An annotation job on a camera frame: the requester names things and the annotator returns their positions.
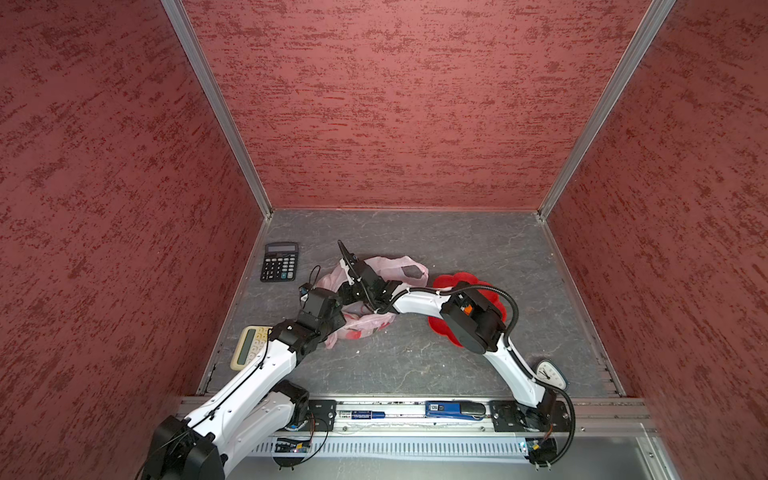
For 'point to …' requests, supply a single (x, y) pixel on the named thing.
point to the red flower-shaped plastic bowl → (463, 280)
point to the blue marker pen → (360, 414)
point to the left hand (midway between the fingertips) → (338, 320)
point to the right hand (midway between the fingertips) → (337, 293)
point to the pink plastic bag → (407, 271)
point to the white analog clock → (548, 372)
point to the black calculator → (280, 262)
